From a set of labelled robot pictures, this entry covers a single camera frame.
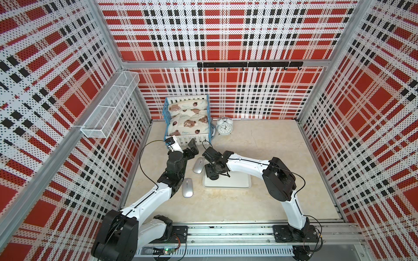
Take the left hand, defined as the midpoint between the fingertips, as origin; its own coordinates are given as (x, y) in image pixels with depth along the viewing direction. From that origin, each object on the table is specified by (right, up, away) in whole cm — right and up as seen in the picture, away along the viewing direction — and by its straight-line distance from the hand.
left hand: (189, 141), depth 83 cm
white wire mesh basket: (-52, +11, +8) cm, 53 cm away
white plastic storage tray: (+26, -22, +7) cm, 35 cm away
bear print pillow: (-9, +23, +25) cm, 35 cm away
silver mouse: (+3, -15, +13) cm, 20 cm away
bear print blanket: (-7, +10, +22) cm, 25 cm away
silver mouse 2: (-2, -25, +4) cm, 26 cm away
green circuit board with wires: (-6, -47, -14) cm, 49 cm away
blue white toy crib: (+5, 0, +18) cm, 19 cm away
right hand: (+12, -17, +9) cm, 22 cm away
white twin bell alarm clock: (+19, +9, +24) cm, 33 cm away
